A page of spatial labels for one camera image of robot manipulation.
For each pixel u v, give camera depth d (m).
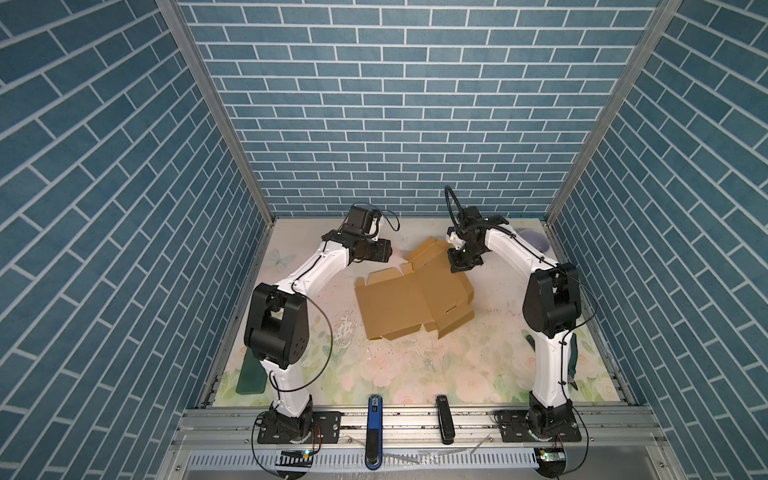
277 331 0.48
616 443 0.74
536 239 1.15
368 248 0.77
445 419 0.75
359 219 0.72
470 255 0.82
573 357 0.87
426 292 0.97
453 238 0.91
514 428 0.74
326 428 0.74
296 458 0.72
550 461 0.74
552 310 0.56
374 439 0.70
